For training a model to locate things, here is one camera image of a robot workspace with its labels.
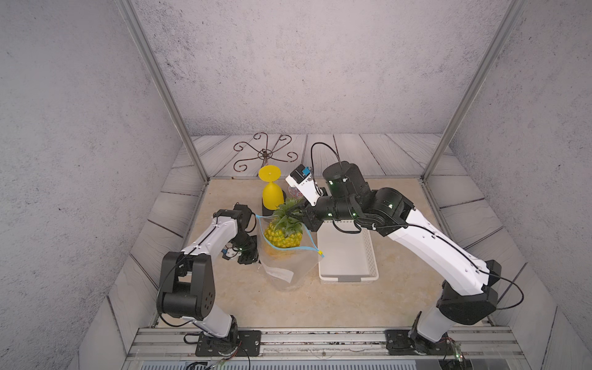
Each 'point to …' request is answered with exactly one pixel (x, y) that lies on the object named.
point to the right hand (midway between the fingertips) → (290, 211)
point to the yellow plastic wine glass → (273, 196)
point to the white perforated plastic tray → (346, 253)
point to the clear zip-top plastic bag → (287, 252)
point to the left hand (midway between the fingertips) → (271, 254)
